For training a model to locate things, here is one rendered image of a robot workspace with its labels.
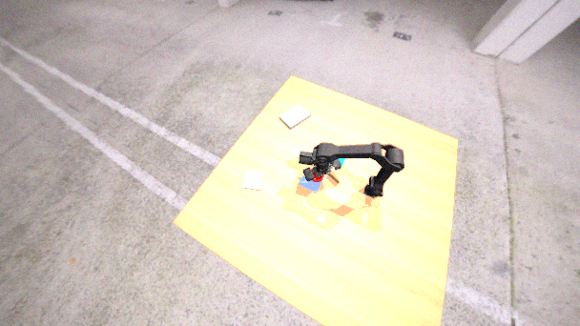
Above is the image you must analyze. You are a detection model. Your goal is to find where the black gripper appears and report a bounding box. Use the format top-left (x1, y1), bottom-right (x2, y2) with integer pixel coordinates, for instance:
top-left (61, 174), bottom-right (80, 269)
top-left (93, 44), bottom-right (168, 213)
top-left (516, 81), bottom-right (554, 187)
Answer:
top-left (303, 159), bottom-right (342, 181)

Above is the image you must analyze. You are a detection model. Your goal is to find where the red cup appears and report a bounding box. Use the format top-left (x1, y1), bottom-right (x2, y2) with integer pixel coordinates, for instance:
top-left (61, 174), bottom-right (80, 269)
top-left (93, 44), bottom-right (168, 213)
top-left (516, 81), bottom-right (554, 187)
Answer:
top-left (313, 173), bottom-right (324, 183)

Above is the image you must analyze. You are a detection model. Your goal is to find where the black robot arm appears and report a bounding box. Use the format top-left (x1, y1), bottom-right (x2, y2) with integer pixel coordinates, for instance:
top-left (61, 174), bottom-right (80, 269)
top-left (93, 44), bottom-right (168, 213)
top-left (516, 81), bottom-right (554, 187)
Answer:
top-left (299, 142), bottom-right (404, 198)

